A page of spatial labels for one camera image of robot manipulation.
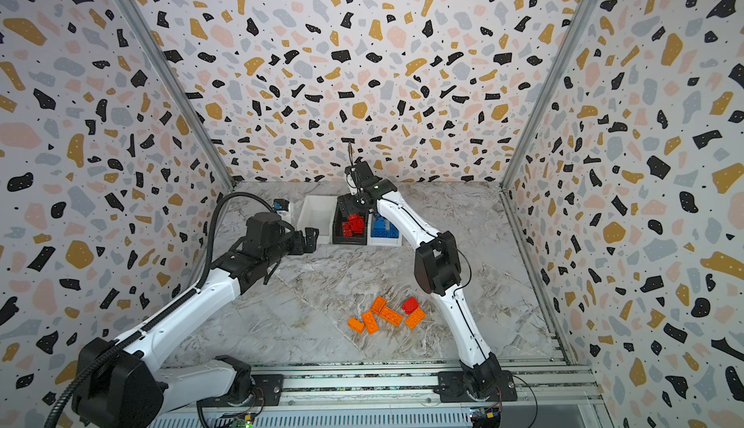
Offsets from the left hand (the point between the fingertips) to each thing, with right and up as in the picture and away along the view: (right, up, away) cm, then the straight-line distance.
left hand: (307, 226), depth 81 cm
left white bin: (-6, +4, +31) cm, 31 cm away
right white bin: (+20, -7, +21) cm, 30 cm away
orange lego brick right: (+31, -27, +5) cm, 42 cm away
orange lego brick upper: (+19, -25, +8) cm, 33 cm away
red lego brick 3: (+29, -24, +6) cm, 38 cm away
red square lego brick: (+10, +2, +25) cm, 27 cm away
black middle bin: (+5, -6, +19) cm, 21 cm away
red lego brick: (+7, -3, +25) cm, 26 cm away
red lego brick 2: (+12, -1, +24) cm, 27 cm away
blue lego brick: (+20, -2, +25) cm, 32 cm away
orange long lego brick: (+23, -27, +5) cm, 36 cm away
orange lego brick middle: (+17, -28, +4) cm, 34 cm away
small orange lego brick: (+13, -28, +2) cm, 31 cm away
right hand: (+9, +9, +15) cm, 20 cm away
